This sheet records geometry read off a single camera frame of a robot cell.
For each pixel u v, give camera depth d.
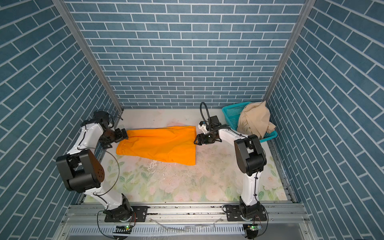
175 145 0.97
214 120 0.82
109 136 0.74
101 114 0.72
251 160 0.53
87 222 0.73
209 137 0.85
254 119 1.02
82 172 0.46
